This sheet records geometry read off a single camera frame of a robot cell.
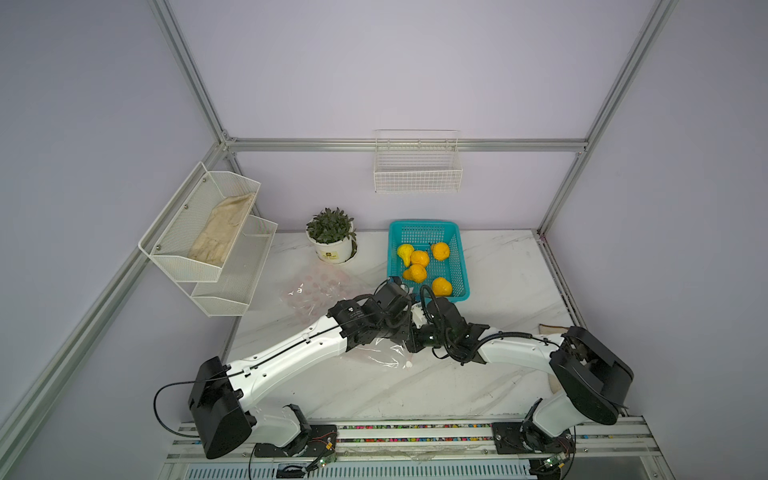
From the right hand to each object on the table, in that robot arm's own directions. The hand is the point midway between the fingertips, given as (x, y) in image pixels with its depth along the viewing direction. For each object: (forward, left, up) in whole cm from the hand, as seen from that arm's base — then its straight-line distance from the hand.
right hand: (395, 339), depth 83 cm
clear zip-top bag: (+22, +30, -7) cm, 38 cm away
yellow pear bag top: (+25, -8, -2) cm, 26 cm away
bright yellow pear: (+35, -4, -2) cm, 36 cm away
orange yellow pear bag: (+35, -17, -2) cm, 39 cm away
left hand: (-1, -3, +9) cm, 9 cm away
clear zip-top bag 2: (-5, +2, +3) cm, 6 cm away
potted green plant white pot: (+32, +20, +10) cm, 39 cm away
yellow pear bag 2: (+19, -16, -3) cm, 25 cm away
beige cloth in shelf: (+25, +46, +24) cm, 58 cm away
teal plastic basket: (+35, -13, -3) cm, 38 cm away
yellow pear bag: (+32, -9, -2) cm, 33 cm away
